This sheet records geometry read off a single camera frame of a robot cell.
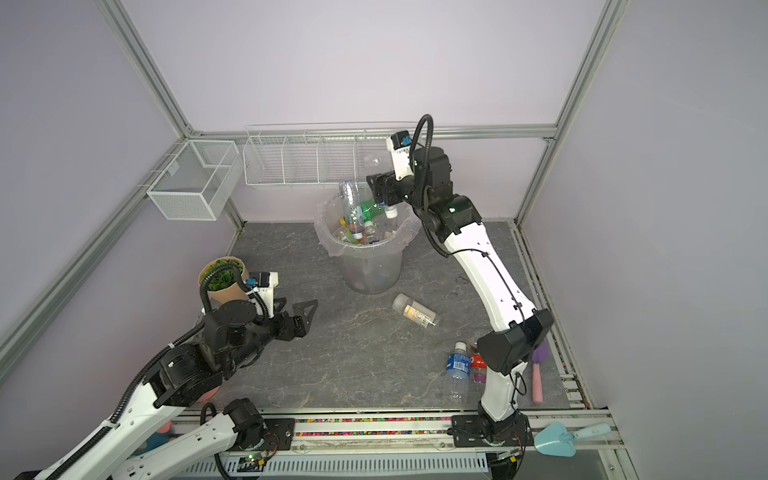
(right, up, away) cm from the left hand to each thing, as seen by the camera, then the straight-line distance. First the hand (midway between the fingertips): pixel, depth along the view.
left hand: (301, 307), depth 67 cm
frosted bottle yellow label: (+27, -6, +23) cm, 36 cm away
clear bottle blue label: (+20, +23, +8) cm, 31 cm away
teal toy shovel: (+61, -34, +6) cm, 70 cm away
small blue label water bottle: (+38, -19, +12) cm, 44 cm away
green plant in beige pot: (-31, +2, +24) cm, 39 cm away
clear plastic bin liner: (+13, +16, +23) cm, 31 cm away
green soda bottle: (+13, +26, +24) cm, 38 cm away
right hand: (+18, +31, +3) cm, 36 cm away
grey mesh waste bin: (+13, +17, +24) cm, 32 cm away
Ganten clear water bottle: (+8, +26, +22) cm, 35 cm away
